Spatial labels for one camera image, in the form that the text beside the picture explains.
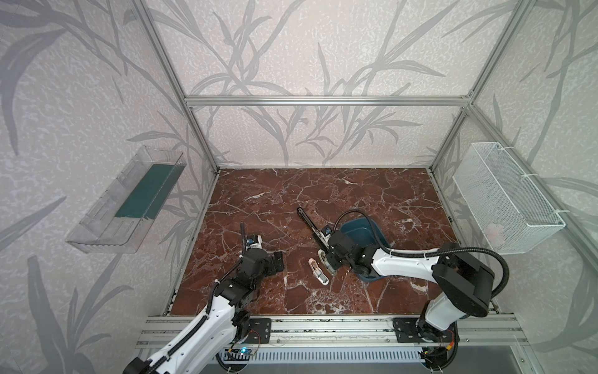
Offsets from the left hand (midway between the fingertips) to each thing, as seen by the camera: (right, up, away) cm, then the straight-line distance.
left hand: (276, 249), depth 85 cm
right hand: (+20, +1, +4) cm, 21 cm away
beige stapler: (+18, -4, -1) cm, 19 cm away
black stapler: (+15, +4, +8) cm, 18 cm away
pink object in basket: (+72, +8, -13) cm, 73 cm away
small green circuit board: (-7, -27, -15) cm, 32 cm away
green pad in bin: (-32, +21, -20) cm, 43 cm away
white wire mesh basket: (+68, +16, -24) cm, 74 cm away
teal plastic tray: (+34, +5, +11) cm, 36 cm away
